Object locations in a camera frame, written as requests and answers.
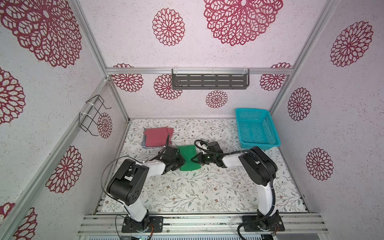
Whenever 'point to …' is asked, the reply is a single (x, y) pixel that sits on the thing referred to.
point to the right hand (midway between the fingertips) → (191, 158)
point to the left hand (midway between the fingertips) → (185, 162)
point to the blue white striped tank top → (143, 144)
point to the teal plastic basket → (256, 128)
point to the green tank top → (188, 152)
